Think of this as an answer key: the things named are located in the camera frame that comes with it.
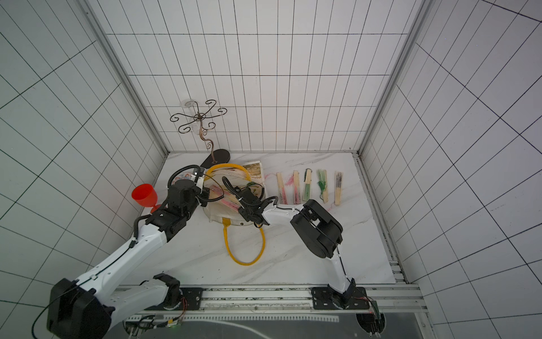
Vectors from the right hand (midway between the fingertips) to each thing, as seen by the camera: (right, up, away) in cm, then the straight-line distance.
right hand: (250, 198), depth 98 cm
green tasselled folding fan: (+36, +7, +6) cm, 37 cm away
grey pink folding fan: (+44, +5, +6) cm, 44 cm away
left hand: (-18, +7, -16) cm, 25 cm away
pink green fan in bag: (-5, +4, -27) cm, 28 cm away
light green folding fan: (+27, +2, +4) cm, 27 cm away
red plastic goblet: (-41, +4, -15) cm, 44 cm away
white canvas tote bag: (-7, +9, -25) cm, 27 cm away
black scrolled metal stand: (-22, +38, -6) cm, 44 cm away
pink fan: (+15, +3, +5) cm, 16 cm away
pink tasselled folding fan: (+22, +8, +9) cm, 25 cm away
